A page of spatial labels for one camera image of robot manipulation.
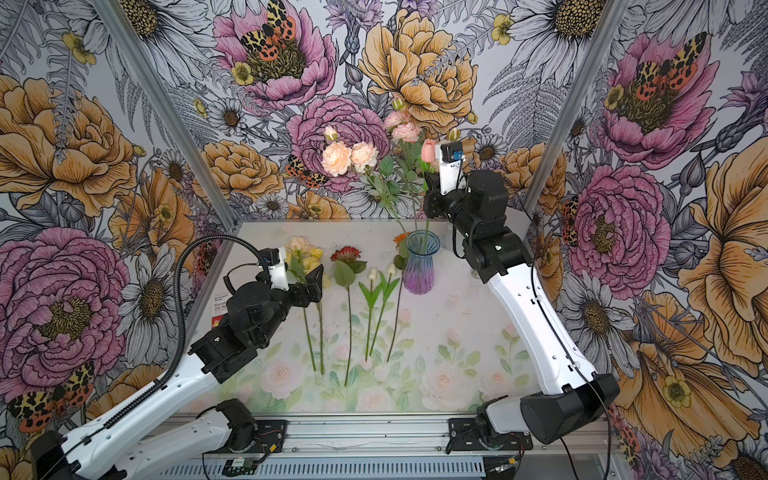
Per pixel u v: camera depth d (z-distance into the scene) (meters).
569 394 0.38
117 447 0.42
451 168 0.53
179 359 0.49
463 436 0.73
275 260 0.60
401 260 1.08
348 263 1.03
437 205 0.59
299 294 0.63
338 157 0.67
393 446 0.73
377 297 1.00
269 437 0.75
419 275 0.96
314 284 0.65
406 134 0.76
